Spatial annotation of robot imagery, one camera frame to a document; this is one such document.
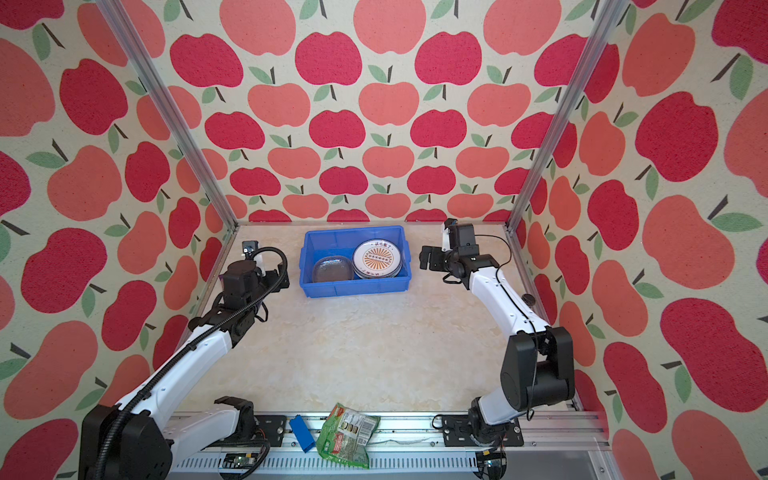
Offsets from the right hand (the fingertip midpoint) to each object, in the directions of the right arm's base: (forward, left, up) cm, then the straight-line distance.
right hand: (441, 254), depth 88 cm
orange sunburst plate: (+8, +22, -15) cm, 28 cm away
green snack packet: (-47, +22, -16) cm, 55 cm away
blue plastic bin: (+14, +42, -15) cm, 46 cm away
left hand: (-11, +48, +4) cm, 49 cm away
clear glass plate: (+3, +37, -16) cm, 40 cm away
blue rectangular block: (-48, +34, -18) cm, 61 cm away
